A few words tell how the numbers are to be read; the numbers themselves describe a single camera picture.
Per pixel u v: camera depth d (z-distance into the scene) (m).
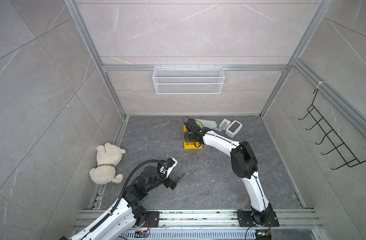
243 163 0.57
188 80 1.00
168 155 0.98
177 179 0.66
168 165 0.61
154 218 0.73
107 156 0.87
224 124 1.13
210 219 0.75
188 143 0.97
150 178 0.56
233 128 1.07
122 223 0.58
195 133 0.75
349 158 0.59
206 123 1.12
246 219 0.73
